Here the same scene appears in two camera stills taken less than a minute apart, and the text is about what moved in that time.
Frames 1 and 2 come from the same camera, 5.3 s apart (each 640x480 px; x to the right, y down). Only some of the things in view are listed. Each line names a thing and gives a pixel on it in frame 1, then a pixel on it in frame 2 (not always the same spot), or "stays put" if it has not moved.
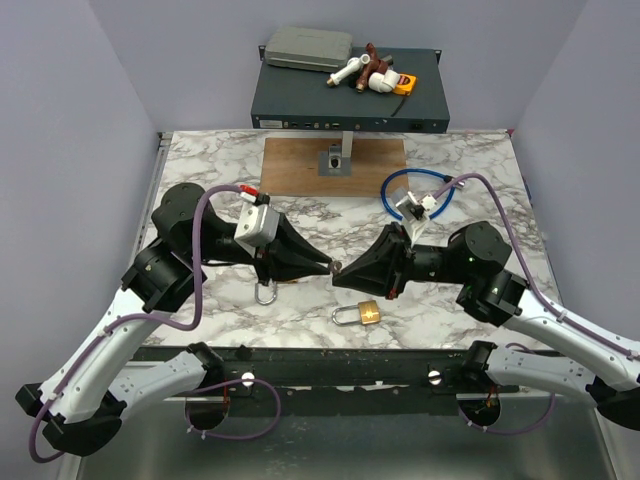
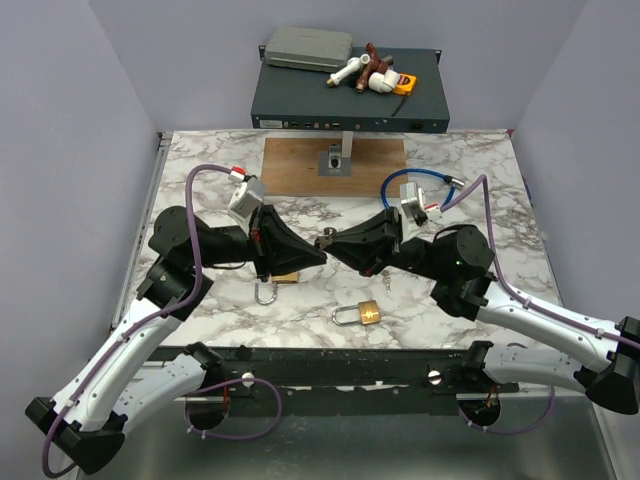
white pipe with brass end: (353, 65) stays put
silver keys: (335, 266) to (323, 242)
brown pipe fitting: (375, 65) stays put
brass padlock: (369, 313) stays put
